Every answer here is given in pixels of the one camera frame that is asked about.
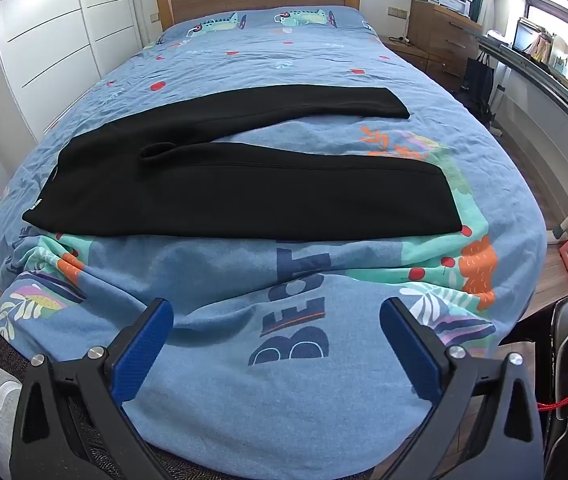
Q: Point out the laptop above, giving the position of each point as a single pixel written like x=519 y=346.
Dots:
x=531 y=37

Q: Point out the white wardrobe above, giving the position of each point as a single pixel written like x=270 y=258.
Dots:
x=54 y=25

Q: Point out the black bag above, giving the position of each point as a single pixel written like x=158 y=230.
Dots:
x=478 y=80

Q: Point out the wooden nightstand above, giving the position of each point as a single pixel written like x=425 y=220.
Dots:
x=423 y=60

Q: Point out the printed blue blanket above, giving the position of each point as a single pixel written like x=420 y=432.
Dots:
x=264 y=50

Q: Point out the white desk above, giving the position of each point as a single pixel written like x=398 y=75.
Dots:
x=563 y=85

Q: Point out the wooden dresser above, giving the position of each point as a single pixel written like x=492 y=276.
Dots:
x=438 y=35

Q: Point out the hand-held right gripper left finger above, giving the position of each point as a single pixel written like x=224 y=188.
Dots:
x=144 y=350

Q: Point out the wall socket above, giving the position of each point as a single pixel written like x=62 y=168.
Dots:
x=396 y=11

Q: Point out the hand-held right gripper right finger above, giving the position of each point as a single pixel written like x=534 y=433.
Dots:
x=403 y=340

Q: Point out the black pants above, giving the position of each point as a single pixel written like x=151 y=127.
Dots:
x=264 y=185

